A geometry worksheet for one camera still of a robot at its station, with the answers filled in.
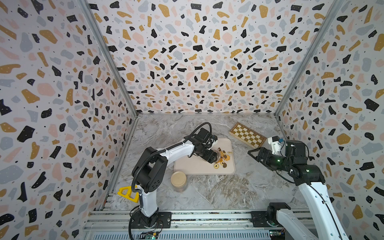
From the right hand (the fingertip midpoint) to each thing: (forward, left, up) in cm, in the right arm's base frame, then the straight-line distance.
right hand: (254, 155), depth 72 cm
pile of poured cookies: (+11, +12, -21) cm, 27 cm away
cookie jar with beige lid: (-8, +37, -12) cm, 40 cm away
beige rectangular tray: (+4, +30, -20) cm, 36 cm away
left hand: (+8, +18, -15) cm, 25 cm away
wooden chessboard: (+29, -6, -21) cm, 36 cm away
